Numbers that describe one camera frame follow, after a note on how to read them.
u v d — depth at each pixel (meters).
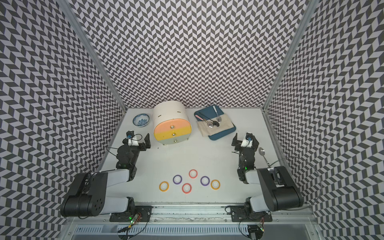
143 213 0.73
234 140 0.81
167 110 0.87
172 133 0.87
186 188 0.81
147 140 0.82
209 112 1.17
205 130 1.05
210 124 1.08
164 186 0.82
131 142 0.74
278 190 0.43
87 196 0.43
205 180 0.84
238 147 0.79
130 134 0.74
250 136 0.72
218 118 1.12
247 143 0.73
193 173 0.87
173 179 0.84
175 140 0.94
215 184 0.83
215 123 1.09
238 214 0.72
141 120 1.09
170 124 0.82
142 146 0.79
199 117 1.16
